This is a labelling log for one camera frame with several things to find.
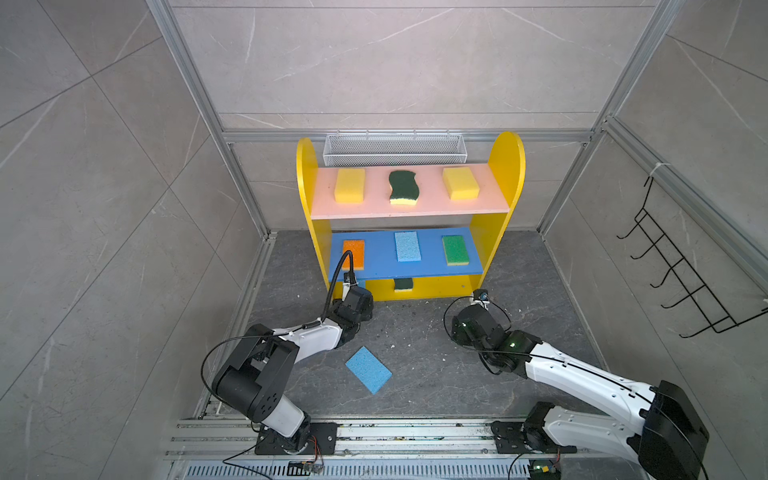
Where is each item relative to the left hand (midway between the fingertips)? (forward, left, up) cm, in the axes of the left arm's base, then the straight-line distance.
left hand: (356, 294), depth 94 cm
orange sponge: (+12, 0, +8) cm, 15 cm away
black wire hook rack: (-6, -78, +27) cm, 82 cm away
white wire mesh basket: (+40, +4, +27) cm, 48 cm away
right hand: (-12, -31, +4) cm, 33 cm away
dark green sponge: (+6, -16, -4) cm, 17 cm away
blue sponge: (+12, -17, +9) cm, 23 cm away
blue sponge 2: (-22, -4, -5) cm, 23 cm away
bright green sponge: (+10, -32, +9) cm, 35 cm away
